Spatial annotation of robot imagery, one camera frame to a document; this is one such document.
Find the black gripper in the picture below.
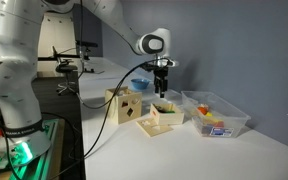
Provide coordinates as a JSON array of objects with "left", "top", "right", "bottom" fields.
[{"left": 152, "top": 67, "right": 170, "bottom": 99}]

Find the small wooden box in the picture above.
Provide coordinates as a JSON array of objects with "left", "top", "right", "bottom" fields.
[{"left": 149, "top": 101, "right": 186, "bottom": 127}]

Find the clear plastic lunchbox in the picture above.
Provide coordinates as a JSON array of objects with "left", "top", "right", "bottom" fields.
[{"left": 180, "top": 90, "right": 252, "bottom": 139}]

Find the robot base mounting platform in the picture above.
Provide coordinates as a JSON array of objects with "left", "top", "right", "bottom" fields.
[{"left": 0, "top": 118, "right": 67, "bottom": 180}]

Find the clear plastic lunchbox lid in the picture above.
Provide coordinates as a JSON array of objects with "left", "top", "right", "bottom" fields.
[{"left": 165, "top": 87, "right": 185, "bottom": 105}]

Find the blue bowl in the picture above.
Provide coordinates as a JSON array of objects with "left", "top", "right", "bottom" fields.
[{"left": 130, "top": 78, "right": 151, "bottom": 91}]

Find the wooden lid with shape cutouts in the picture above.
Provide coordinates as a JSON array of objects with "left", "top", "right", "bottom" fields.
[{"left": 135, "top": 117, "right": 174, "bottom": 138}]

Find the big wooden shape sorter cube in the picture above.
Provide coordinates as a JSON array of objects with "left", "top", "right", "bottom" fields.
[{"left": 104, "top": 86, "right": 144, "bottom": 126}]

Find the orange toy ball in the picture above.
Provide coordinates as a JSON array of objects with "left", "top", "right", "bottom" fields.
[{"left": 197, "top": 105, "right": 209, "bottom": 116}]

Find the red toy block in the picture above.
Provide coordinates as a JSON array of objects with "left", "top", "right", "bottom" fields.
[{"left": 213, "top": 120, "right": 226, "bottom": 129}]

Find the black office chair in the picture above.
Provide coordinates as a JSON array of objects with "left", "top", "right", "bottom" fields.
[{"left": 52, "top": 45, "right": 81, "bottom": 97}]

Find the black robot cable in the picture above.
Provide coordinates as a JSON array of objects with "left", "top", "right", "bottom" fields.
[{"left": 48, "top": 57, "right": 172, "bottom": 178}]

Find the black camera stand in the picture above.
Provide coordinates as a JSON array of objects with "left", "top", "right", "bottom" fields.
[{"left": 75, "top": 39, "right": 106, "bottom": 75}]

